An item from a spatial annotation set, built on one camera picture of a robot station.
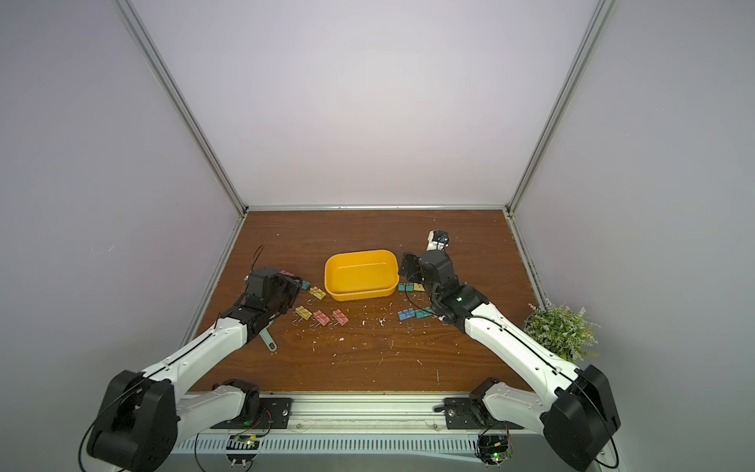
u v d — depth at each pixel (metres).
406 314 0.88
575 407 0.37
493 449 0.68
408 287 0.95
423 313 0.88
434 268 0.56
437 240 0.67
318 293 0.94
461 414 0.72
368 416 0.73
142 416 0.40
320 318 0.88
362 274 1.00
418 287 0.95
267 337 0.83
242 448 0.71
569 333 0.68
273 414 0.73
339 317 0.88
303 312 0.90
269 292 0.68
